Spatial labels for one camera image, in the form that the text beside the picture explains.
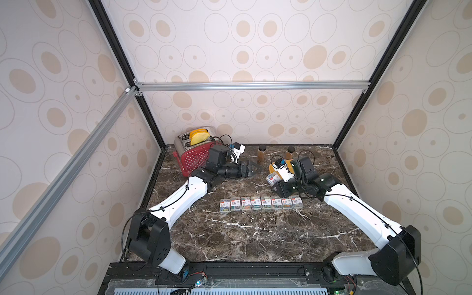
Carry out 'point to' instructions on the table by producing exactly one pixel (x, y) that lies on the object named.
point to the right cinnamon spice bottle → (291, 150)
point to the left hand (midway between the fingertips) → (260, 170)
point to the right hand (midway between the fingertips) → (275, 187)
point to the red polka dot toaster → (190, 158)
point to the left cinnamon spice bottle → (262, 155)
